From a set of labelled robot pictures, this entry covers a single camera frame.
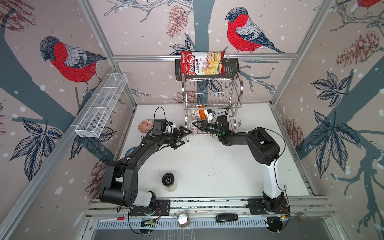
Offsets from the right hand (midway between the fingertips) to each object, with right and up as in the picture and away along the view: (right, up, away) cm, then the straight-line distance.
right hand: (191, 127), depth 91 cm
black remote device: (+17, -40, -23) cm, 49 cm away
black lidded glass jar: (-11, -25, -19) cm, 33 cm away
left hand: (-1, -5, -9) cm, 10 cm away
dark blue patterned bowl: (+2, -1, 0) cm, 2 cm away
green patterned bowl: (+4, +8, +7) cm, 11 cm away
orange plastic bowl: (+7, +8, +5) cm, 12 cm away
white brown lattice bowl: (+1, +9, +7) cm, 12 cm away
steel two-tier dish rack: (+11, +21, +33) cm, 40 cm away
